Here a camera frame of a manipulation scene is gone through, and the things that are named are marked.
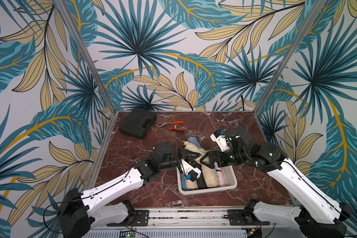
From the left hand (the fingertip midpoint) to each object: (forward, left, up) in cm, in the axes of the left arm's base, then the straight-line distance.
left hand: (197, 154), depth 68 cm
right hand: (-4, -4, +2) cm, 6 cm away
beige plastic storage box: (-6, -17, -13) cm, 22 cm away
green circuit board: (-29, +31, -28) cm, 51 cm away
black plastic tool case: (+38, +40, -24) cm, 60 cm away
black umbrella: (-7, -4, -17) cm, 19 cm away
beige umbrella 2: (-5, -8, -14) cm, 17 cm away
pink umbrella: (-4, -15, -21) cm, 26 cm away
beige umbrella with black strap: (-8, +2, -18) cm, 20 cm away
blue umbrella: (-6, +6, -20) cm, 21 cm away
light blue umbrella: (+23, -2, -23) cm, 32 cm away
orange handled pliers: (+37, +20, -24) cm, 49 cm away
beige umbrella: (+3, +2, 0) cm, 4 cm away
